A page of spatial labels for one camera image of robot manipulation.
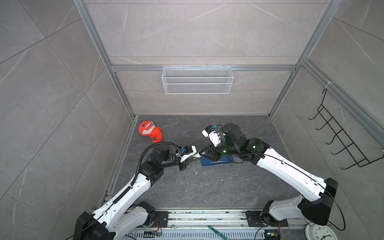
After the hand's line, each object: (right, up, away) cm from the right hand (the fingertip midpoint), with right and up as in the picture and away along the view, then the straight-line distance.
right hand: (202, 150), depth 69 cm
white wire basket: (-3, +43, +32) cm, 54 cm away
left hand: (-3, 0, +2) cm, 4 cm away
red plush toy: (-37, +11, +32) cm, 50 cm away
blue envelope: (+4, -11, +23) cm, 26 cm away
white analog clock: (+52, -37, -2) cm, 64 cm away
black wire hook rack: (+63, -1, -9) cm, 64 cm away
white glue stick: (-2, -2, -1) cm, 3 cm away
